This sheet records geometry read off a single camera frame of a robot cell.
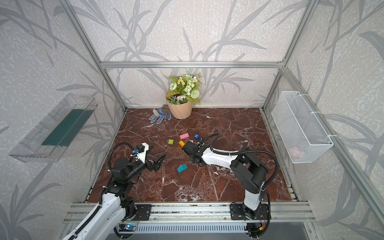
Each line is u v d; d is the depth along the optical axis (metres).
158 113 1.15
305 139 0.61
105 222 0.54
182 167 0.88
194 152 0.69
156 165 0.69
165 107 1.19
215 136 0.81
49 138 0.64
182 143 0.99
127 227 0.71
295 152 0.73
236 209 0.74
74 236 0.43
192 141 1.02
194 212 0.75
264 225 0.70
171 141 0.99
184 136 1.02
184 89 0.93
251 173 0.46
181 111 1.05
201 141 0.83
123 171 0.60
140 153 0.65
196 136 1.02
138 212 0.73
